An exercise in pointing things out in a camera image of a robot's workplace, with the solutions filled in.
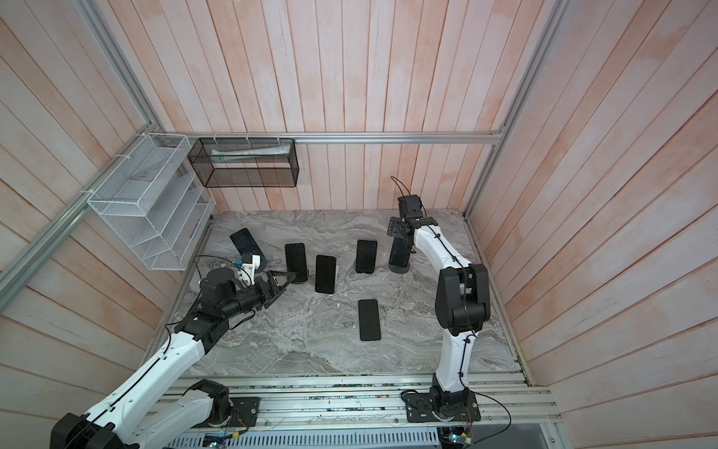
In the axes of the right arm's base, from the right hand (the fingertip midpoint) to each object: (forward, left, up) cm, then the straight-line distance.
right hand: (403, 227), depth 98 cm
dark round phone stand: (-9, 0, -14) cm, 17 cm away
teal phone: (-17, +27, -6) cm, 32 cm away
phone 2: (-28, +12, -15) cm, 34 cm away
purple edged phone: (-7, +1, -5) cm, 9 cm away
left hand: (-29, +34, +7) cm, 45 cm away
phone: (-7, +56, -2) cm, 57 cm away
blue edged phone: (-9, +13, -4) cm, 17 cm away
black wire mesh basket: (+21, +60, +12) cm, 64 cm away
